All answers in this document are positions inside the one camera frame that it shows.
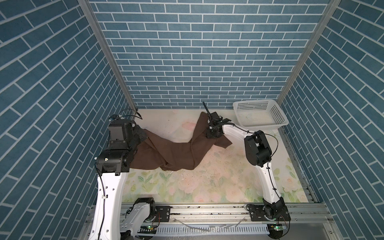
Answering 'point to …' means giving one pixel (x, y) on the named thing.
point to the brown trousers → (155, 150)
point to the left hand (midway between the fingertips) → (141, 128)
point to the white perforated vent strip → (212, 230)
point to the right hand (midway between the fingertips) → (207, 134)
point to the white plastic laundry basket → (260, 115)
